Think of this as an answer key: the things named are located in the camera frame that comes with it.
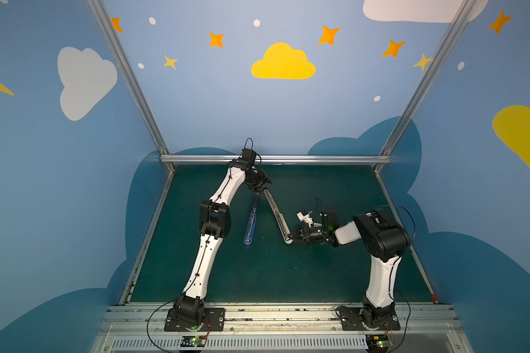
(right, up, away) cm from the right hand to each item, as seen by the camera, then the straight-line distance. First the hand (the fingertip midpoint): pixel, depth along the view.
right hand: (290, 238), depth 92 cm
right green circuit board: (+27, -30, -21) cm, 45 cm away
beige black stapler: (-4, +7, +6) cm, 10 cm away
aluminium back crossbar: (-4, +38, +23) cm, 45 cm away
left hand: (-8, +24, +12) cm, 28 cm away
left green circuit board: (-34, -29, -21) cm, 49 cm away
